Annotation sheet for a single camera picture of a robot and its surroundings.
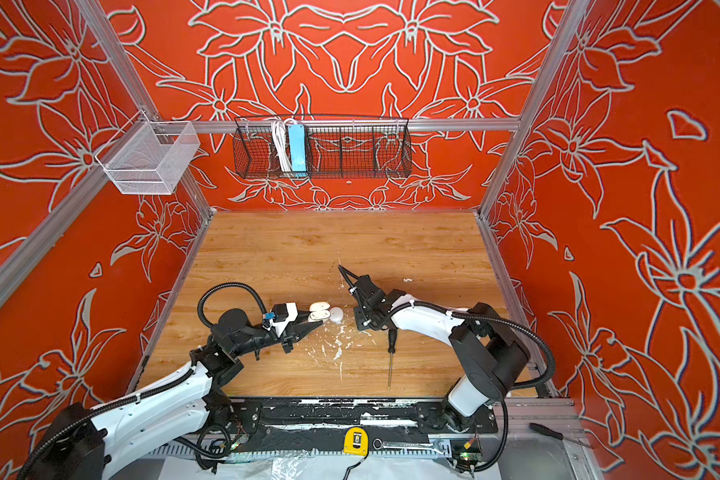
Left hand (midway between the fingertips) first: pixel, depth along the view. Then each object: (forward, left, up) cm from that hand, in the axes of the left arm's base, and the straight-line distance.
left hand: (318, 316), depth 70 cm
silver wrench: (-23, -16, -19) cm, 34 cm away
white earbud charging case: (+1, -1, +1) cm, 2 cm away
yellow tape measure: (-23, -10, -18) cm, 31 cm away
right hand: (+9, -10, -17) cm, 22 cm away
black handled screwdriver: (0, -19, -18) cm, 26 cm away
